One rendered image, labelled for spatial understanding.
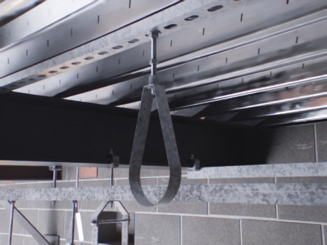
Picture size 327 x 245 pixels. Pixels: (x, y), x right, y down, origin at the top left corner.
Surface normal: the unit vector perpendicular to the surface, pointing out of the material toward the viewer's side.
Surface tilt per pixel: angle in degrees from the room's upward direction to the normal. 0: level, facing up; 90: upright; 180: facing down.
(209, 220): 90
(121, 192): 90
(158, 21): 90
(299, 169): 90
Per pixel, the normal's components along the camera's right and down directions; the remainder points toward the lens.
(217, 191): -0.75, -0.09
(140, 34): 0.00, 0.99
